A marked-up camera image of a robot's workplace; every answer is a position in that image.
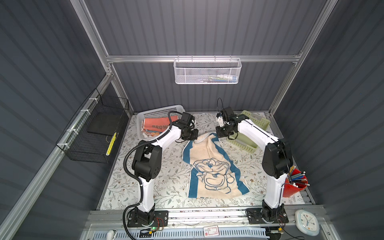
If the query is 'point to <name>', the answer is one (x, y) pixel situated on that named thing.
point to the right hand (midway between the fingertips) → (219, 134)
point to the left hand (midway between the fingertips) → (196, 136)
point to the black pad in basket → (105, 123)
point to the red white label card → (211, 231)
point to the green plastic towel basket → (243, 143)
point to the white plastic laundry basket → (175, 110)
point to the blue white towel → (212, 174)
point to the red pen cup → (296, 181)
